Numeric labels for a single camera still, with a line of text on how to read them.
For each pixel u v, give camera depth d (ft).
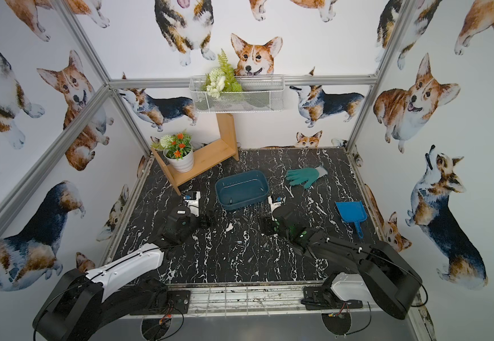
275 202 2.50
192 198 2.45
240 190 3.51
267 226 2.50
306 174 3.61
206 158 3.56
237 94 2.76
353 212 3.16
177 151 3.04
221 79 2.56
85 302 1.33
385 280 1.39
